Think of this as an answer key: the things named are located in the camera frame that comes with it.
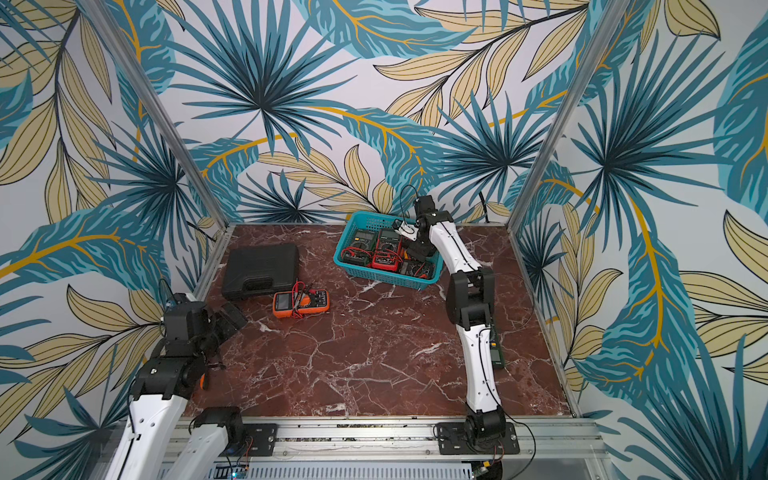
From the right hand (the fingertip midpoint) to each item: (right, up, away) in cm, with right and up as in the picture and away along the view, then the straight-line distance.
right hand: (427, 239), depth 104 cm
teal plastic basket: (-23, +7, +9) cm, 25 cm away
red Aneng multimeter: (-14, -4, -2) cm, 14 cm away
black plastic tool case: (-57, -11, -3) cm, 58 cm away
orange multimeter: (-41, -20, -12) cm, 47 cm away
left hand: (-54, -22, -29) cm, 65 cm away
